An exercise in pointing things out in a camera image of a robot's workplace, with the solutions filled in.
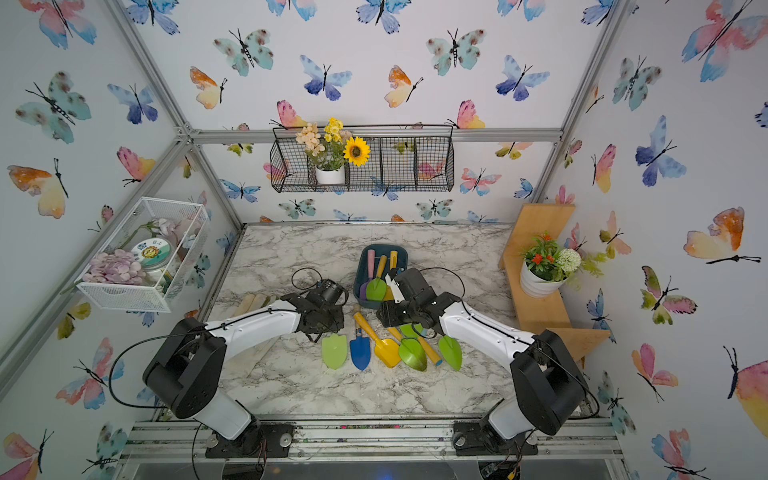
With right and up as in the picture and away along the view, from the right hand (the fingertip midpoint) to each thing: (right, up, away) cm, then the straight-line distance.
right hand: (387, 309), depth 84 cm
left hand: (-14, -4, +7) cm, 16 cm away
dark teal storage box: (-10, +9, +20) cm, 24 cm away
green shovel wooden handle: (-15, -12, +3) cm, 20 cm away
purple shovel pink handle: (-6, +8, +20) cm, 22 cm away
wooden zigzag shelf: (+43, -2, +5) cm, 43 cm away
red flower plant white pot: (+44, +12, -1) cm, 46 cm away
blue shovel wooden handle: (-8, -12, +5) cm, 16 cm away
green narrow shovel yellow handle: (+18, -12, +3) cm, 22 cm away
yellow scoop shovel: (0, -13, +5) cm, 14 cm away
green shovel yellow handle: (+7, -12, +3) cm, 14 cm away
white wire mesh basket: (-54, +23, -5) cm, 59 cm away
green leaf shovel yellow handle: (-4, +4, +16) cm, 17 cm away
